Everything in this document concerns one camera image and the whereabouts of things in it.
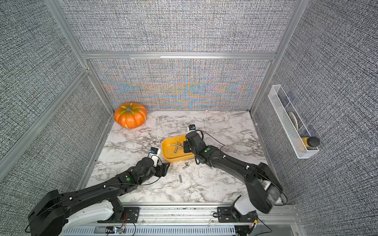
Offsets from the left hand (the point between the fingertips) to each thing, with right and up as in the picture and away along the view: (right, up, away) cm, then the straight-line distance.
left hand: (167, 161), depth 81 cm
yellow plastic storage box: (+1, +4, +17) cm, 18 cm away
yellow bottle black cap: (+64, +13, -20) cm, 68 cm away
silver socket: (+6, +7, +18) cm, 21 cm away
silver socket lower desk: (+7, -11, +4) cm, 14 cm away
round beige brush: (+62, +23, -11) cm, 67 cm away
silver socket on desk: (+11, -5, +9) cm, 15 cm away
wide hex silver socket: (+4, +5, +16) cm, 18 cm away
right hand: (+10, +13, +3) cm, 17 cm away
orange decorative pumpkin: (-28, +27, +20) cm, 44 cm away
